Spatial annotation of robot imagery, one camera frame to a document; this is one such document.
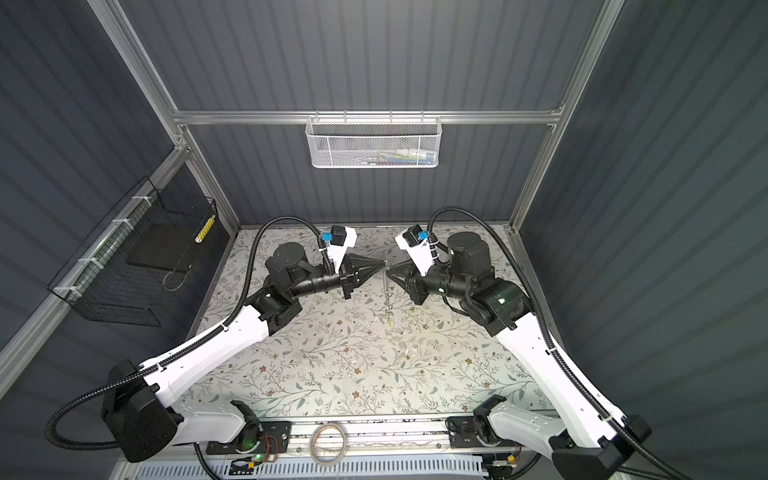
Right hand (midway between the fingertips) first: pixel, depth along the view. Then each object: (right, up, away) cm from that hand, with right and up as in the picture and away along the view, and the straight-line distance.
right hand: (396, 270), depth 63 cm
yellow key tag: (-2, -18, +31) cm, 36 cm away
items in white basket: (+1, +34, +30) cm, 45 cm away
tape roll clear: (-20, -43, +9) cm, 49 cm away
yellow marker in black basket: (-53, +8, +17) cm, 56 cm away
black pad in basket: (-58, +6, +14) cm, 60 cm away
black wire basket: (-65, 0, +10) cm, 65 cm away
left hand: (-2, 0, -2) cm, 2 cm away
